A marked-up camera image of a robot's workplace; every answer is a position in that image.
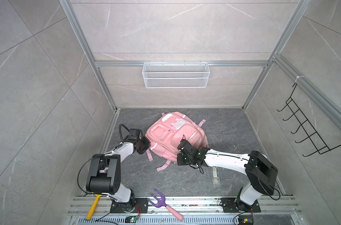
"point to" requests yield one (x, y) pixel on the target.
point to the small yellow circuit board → (246, 220)
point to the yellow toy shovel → (92, 207)
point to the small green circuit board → (131, 219)
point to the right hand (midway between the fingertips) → (178, 160)
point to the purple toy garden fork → (161, 202)
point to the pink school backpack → (165, 134)
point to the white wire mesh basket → (175, 75)
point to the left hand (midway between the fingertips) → (152, 141)
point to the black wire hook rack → (314, 137)
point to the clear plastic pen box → (216, 176)
